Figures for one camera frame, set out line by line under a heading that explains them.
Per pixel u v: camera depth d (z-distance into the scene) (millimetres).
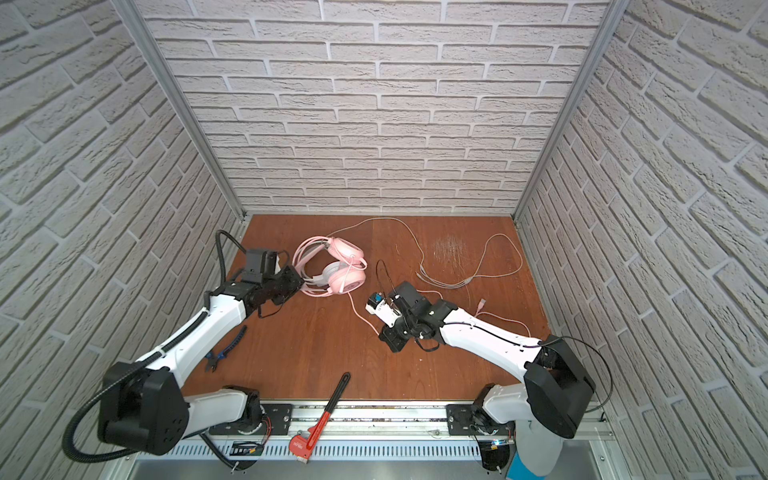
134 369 402
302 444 695
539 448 701
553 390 410
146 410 397
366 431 729
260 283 638
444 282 1003
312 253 812
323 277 947
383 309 724
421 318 601
